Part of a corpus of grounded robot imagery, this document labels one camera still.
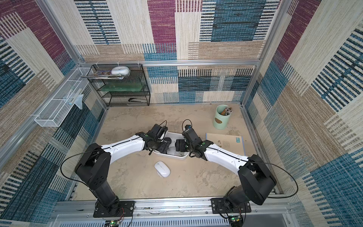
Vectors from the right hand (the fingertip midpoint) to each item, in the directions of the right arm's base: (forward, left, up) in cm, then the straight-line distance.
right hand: (180, 142), depth 86 cm
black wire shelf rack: (+45, +50, -4) cm, 67 cm away
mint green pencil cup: (+17, -28, -2) cm, 32 cm away
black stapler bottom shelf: (+39, +36, 0) cm, 53 cm away
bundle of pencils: (+19, -31, +6) cm, 37 cm away
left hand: (+3, +12, -6) cm, 13 cm away
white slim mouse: (-13, +11, -8) cm, 19 cm away
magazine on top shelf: (+37, +47, +24) cm, 64 cm away
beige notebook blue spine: (+5, -36, -11) cm, 38 cm away
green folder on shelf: (+35, +39, +16) cm, 55 cm away
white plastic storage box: (-3, +6, -6) cm, 9 cm away
